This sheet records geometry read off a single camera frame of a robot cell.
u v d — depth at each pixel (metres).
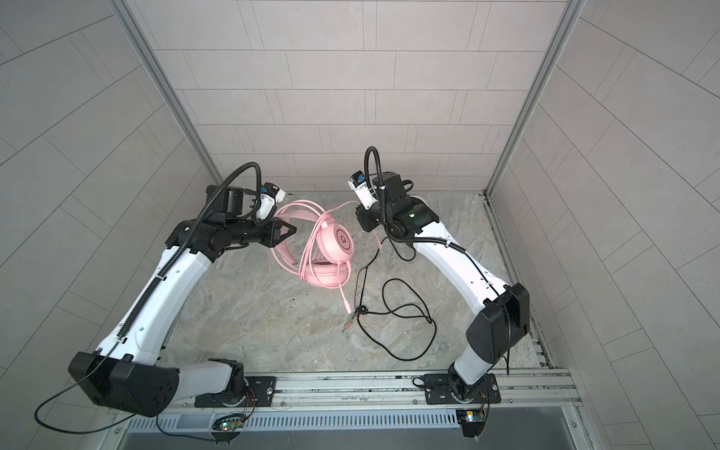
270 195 0.63
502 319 0.41
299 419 1.05
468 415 0.69
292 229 0.70
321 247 0.59
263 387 0.71
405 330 0.81
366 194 0.66
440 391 0.71
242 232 0.58
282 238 0.67
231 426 0.64
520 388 0.73
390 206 0.57
